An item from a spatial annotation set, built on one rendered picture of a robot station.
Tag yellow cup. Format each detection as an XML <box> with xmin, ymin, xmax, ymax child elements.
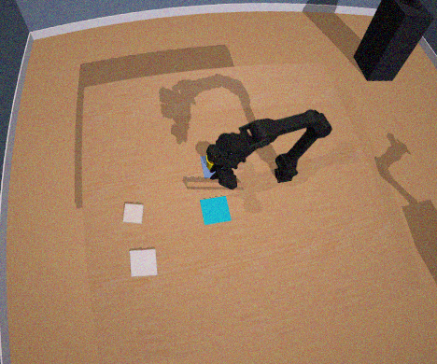
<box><xmin>206</xmin><ymin>155</ymin><xmax>214</xmax><ymax>170</ymax></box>

